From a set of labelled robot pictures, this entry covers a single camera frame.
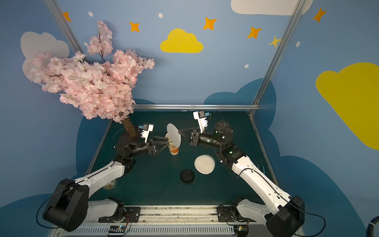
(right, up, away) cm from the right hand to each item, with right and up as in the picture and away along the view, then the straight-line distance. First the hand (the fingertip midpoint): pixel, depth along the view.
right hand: (182, 130), depth 63 cm
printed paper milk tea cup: (-7, -13, +28) cm, 31 cm away
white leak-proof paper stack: (+12, -23, +31) cm, 40 cm away
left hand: (-7, -5, +9) cm, 12 cm away
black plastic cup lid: (+2, -28, +23) cm, 36 cm away
